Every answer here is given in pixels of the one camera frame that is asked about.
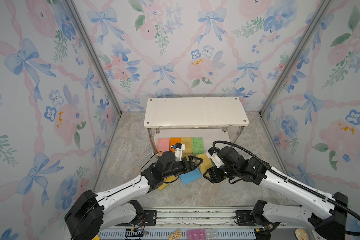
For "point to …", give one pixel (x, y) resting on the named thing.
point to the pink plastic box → (196, 234)
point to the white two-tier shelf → (224, 113)
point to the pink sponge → (163, 144)
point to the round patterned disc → (301, 234)
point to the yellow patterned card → (175, 235)
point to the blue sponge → (188, 177)
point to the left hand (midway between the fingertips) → (201, 162)
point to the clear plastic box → (211, 233)
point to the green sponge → (197, 145)
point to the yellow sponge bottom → (188, 142)
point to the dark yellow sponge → (206, 164)
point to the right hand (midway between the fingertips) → (208, 173)
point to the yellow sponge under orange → (168, 179)
